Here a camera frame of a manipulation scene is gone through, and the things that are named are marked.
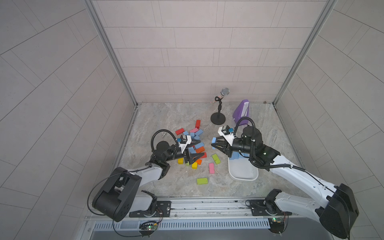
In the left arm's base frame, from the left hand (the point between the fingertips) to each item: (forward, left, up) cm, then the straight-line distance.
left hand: (201, 149), depth 74 cm
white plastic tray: (-5, -23, -14) cm, 27 cm away
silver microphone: (+30, -13, +12) cm, 35 cm away
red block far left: (+21, +15, -16) cm, 30 cm away
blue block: (-7, -14, +8) cm, 18 cm away
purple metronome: (+30, -27, -4) cm, 40 cm away
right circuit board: (-29, -35, -16) cm, 48 cm away
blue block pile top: (+20, +1, -15) cm, 25 cm away
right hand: (+1, -6, +5) cm, 8 cm away
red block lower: (+4, -2, -16) cm, 17 cm away
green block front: (-11, 0, -16) cm, 19 cm away
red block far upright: (+27, +2, -15) cm, 31 cm away
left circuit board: (-31, +24, -15) cm, 42 cm away
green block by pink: (+2, -9, -15) cm, 18 cm away
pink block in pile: (+21, +4, -15) cm, 27 cm away
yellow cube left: (-8, +10, +3) cm, 13 cm away
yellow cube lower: (-3, +4, -14) cm, 15 cm away
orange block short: (+8, 0, -15) cm, 17 cm away
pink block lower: (-4, -6, -16) cm, 18 cm away
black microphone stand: (+33, -13, -15) cm, 38 cm away
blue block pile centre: (0, -5, +8) cm, 10 cm away
